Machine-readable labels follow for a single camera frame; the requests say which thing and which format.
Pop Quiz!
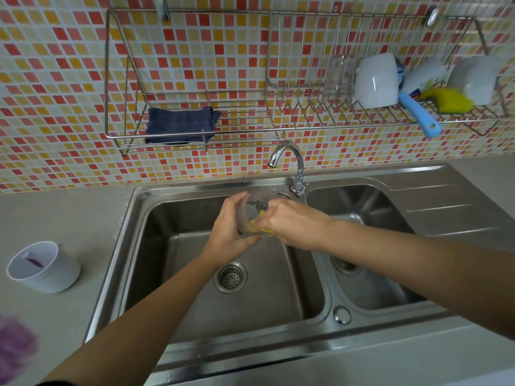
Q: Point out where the person's right hand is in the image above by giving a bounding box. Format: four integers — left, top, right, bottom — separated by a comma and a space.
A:
251, 198, 335, 253

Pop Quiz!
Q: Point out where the yellow green scrub sponge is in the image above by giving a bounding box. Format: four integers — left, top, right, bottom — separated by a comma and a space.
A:
418, 87, 475, 114

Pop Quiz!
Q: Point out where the person's left forearm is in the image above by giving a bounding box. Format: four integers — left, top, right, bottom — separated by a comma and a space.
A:
42, 253, 227, 386

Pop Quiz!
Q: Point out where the clear cup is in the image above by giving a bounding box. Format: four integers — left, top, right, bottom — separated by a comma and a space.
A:
237, 188, 282, 237

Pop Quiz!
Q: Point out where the chrome faucet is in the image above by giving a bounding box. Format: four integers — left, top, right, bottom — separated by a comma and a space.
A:
267, 140, 310, 197

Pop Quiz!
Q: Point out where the white plastic cup housing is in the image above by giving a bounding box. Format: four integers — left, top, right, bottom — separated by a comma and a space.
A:
6, 241, 81, 294

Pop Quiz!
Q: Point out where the dark blue cloth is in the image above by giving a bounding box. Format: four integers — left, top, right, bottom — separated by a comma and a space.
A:
144, 106, 222, 146

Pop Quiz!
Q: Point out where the clear drinking glass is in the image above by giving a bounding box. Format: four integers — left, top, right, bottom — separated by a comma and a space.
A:
321, 55, 358, 105

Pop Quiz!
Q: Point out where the stainless steel double sink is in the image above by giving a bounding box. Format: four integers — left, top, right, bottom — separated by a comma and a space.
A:
82, 162, 515, 385

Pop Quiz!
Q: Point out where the white mug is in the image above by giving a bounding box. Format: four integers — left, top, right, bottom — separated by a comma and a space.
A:
352, 53, 400, 110

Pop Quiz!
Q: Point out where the person's right forearm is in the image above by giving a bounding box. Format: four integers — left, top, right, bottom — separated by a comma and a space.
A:
321, 219, 515, 342

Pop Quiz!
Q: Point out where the round metal sink cap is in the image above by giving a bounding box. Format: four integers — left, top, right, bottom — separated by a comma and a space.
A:
333, 305, 353, 326

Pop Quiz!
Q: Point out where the metal sink drain strainer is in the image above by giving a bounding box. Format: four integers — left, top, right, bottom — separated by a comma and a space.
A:
330, 255, 363, 276
213, 259, 248, 294

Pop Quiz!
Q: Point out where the person's left hand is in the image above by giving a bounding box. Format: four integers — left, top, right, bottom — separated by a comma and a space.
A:
200, 191, 266, 264

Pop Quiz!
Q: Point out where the metal wire dish rack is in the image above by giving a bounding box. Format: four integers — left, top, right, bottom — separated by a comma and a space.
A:
104, 0, 510, 156

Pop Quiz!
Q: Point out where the blue handled brush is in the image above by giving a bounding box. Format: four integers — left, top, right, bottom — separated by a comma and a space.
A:
396, 62, 442, 139

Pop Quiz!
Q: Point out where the white detergent bottle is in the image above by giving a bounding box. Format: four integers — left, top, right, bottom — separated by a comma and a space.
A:
400, 56, 450, 95

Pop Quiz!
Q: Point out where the purple stain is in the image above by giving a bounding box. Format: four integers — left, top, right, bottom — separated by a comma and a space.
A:
0, 315, 40, 382

